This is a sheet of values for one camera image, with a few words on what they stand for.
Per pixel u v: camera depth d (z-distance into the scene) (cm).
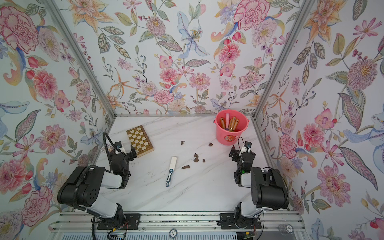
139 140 103
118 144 78
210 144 104
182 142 104
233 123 101
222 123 101
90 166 51
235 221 68
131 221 74
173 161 93
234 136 94
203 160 96
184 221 76
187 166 93
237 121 101
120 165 71
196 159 96
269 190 46
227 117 99
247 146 78
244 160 70
